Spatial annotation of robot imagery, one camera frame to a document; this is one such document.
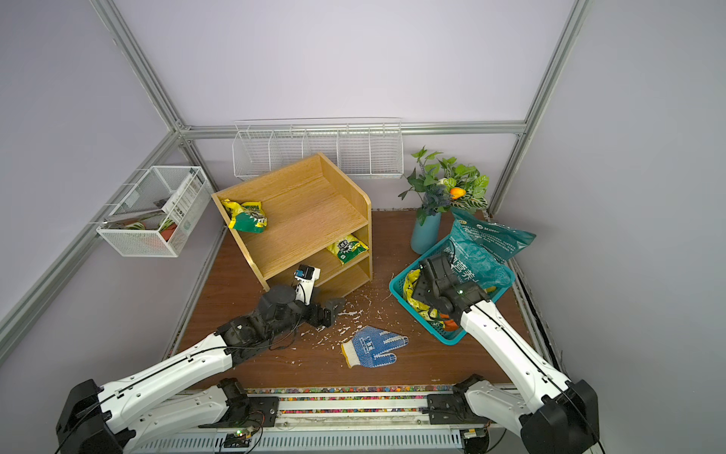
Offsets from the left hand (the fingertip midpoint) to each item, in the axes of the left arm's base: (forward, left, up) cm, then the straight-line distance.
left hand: (331, 297), depth 76 cm
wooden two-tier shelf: (+19, +5, +13) cm, 24 cm away
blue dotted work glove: (-8, -9, -17) cm, 21 cm away
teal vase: (+25, -32, -8) cm, 41 cm away
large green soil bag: (+7, -41, +8) cm, 42 cm away
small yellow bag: (+5, -22, -6) cm, 23 cm away
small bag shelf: (+15, -5, +1) cm, 16 cm away
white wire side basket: (+21, +45, +15) cm, 52 cm away
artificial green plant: (+24, -32, +17) cm, 44 cm away
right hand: (+3, -26, -4) cm, 26 cm away
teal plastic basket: (-6, -31, -12) cm, 33 cm away
